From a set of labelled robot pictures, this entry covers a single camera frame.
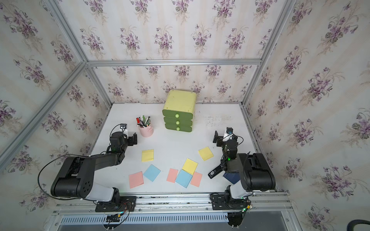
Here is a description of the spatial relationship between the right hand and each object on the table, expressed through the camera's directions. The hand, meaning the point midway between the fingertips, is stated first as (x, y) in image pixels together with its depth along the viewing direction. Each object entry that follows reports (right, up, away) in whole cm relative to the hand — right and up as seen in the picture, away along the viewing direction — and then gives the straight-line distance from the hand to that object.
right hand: (225, 132), depth 90 cm
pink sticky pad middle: (-34, -25, -7) cm, 42 cm away
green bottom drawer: (-31, +2, +9) cm, 32 cm away
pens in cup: (-55, +6, +6) cm, 55 cm away
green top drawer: (-31, +11, -2) cm, 33 cm away
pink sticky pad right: (-19, -27, -8) cm, 34 cm away
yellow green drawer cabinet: (-29, +16, -2) cm, 34 cm away
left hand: (-63, -1, +2) cm, 63 cm away
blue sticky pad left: (-46, -24, -6) cm, 52 cm away
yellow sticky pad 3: (-23, -20, -4) cm, 31 cm away
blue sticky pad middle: (-26, -25, -9) cm, 38 cm away
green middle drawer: (-31, +7, +3) cm, 32 cm away
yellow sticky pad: (-50, -15, 0) cm, 52 cm away
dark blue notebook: (+2, -25, -9) cm, 27 cm away
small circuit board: (-61, -42, -19) cm, 76 cm away
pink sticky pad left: (-55, -27, -8) cm, 61 cm away
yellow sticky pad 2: (-12, -14, +2) cm, 19 cm away
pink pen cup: (-52, 0, +5) cm, 52 cm away
